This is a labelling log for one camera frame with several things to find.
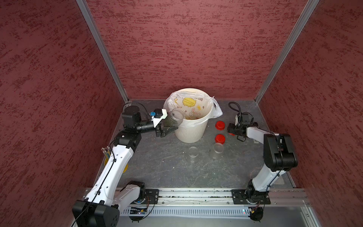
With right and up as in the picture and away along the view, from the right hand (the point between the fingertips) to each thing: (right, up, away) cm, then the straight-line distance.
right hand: (231, 130), depth 100 cm
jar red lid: (-8, +3, +4) cm, 9 cm away
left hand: (-39, +8, -34) cm, 53 cm away
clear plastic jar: (-29, -12, -11) cm, 33 cm away
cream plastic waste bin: (-29, -4, +2) cm, 29 cm away
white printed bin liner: (-25, +17, -8) cm, 31 cm away
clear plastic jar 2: (-13, -9, -16) cm, 23 cm away
